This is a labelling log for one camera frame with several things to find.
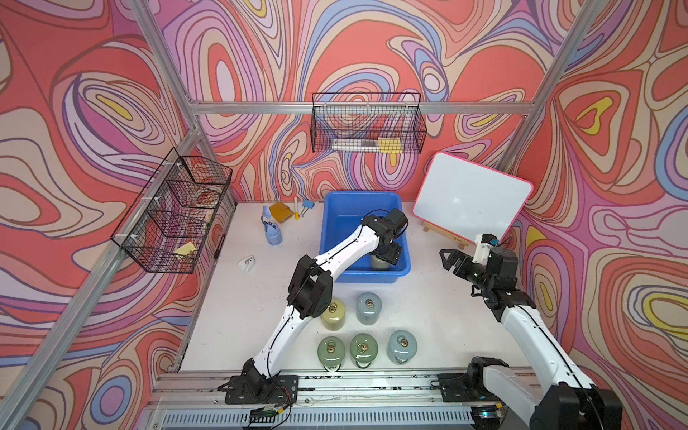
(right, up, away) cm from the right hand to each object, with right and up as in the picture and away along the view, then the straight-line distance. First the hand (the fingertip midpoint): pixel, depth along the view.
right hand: (452, 262), depth 83 cm
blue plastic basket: (-35, +17, +32) cm, 51 cm away
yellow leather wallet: (-63, +18, +35) cm, 74 cm away
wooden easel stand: (-1, +11, +25) cm, 27 cm away
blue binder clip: (-52, +22, +36) cm, 67 cm away
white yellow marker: (-56, +19, +32) cm, 67 cm away
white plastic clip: (-71, -3, +15) cm, 72 cm away
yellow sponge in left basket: (-77, +5, -11) cm, 78 cm away
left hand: (-19, +1, +11) cm, 22 cm away
